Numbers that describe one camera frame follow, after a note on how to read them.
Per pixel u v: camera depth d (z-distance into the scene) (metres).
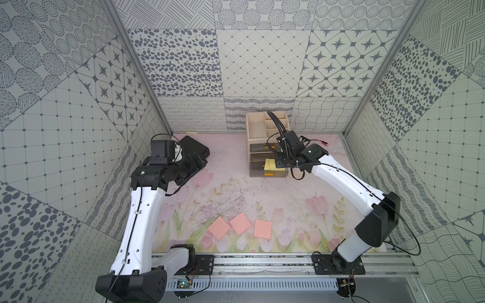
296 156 0.58
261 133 0.90
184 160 0.62
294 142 0.60
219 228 0.86
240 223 0.85
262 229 0.84
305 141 1.15
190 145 1.11
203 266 0.73
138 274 0.36
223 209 0.90
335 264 0.65
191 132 1.24
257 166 0.94
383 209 0.43
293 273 0.73
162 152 0.51
